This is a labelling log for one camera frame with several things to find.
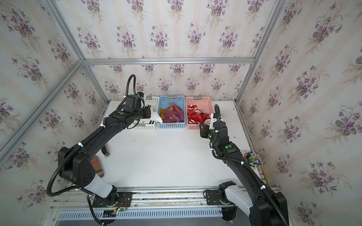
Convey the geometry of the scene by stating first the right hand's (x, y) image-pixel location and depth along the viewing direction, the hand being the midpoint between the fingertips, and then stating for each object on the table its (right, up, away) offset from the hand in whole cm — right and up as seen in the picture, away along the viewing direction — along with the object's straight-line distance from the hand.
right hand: (205, 125), depth 80 cm
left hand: (-33, +9, +4) cm, 34 cm away
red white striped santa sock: (-6, +13, +34) cm, 37 cm away
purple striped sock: (-21, +6, +23) cm, 32 cm away
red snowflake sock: (-3, +5, +19) cm, 19 cm away
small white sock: (-31, +5, +10) cm, 33 cm away
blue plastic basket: (-28, +17, +35) cm, 48 cm away
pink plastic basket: (+6, +16, +37) cm, 41 cm away
